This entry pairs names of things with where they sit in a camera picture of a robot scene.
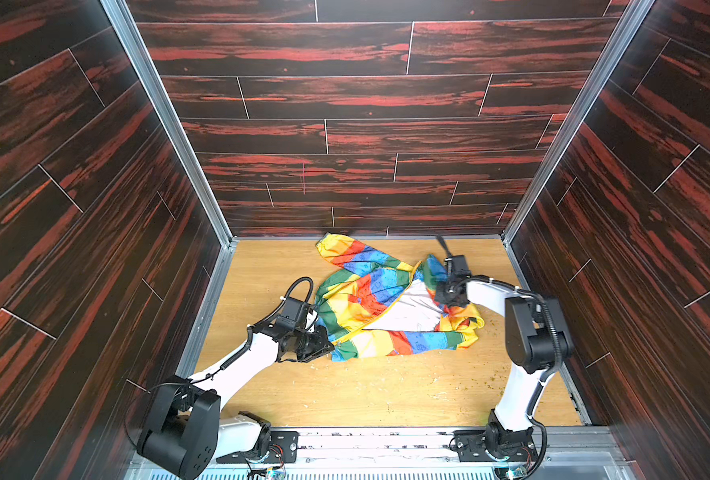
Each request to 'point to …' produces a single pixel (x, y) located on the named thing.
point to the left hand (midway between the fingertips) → (336, 346)
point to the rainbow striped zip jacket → (378, 304)
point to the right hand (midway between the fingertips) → (451, 293)
